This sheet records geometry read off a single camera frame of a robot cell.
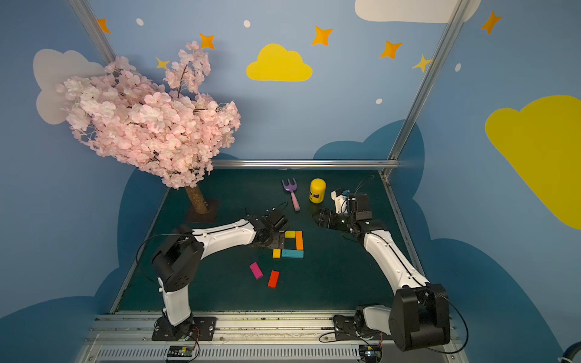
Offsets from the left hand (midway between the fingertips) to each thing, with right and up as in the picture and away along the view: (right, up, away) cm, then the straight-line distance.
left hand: (272, 238), depth 92 cm
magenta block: (-6, -11, -6) cm, 14 cm away
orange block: (+11, -2, +3) cm, 12 cm away
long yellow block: (+2, -6, -2) cm, 6 cm away
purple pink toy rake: (+8, +21, +21) cm, 31 cm away
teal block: (+8, -6, -1) cm, 10 cm away
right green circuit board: (+33, -34, -19) cm, 52 cm away
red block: (+1, -14, -8) cm, 16 cm away
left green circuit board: (-28, -32, -21) cm, 48 cm away
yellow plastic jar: (+20, +20, +11) cm, 30 cm away
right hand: (+20, +10, -8) cm, 24 cm away
